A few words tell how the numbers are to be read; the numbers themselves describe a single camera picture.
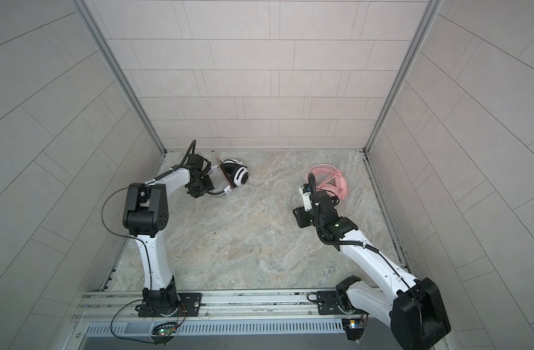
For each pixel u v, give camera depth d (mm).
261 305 723
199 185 855
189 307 706
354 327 680
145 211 547
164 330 642
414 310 381
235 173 963
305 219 704
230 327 1051
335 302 711
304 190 711
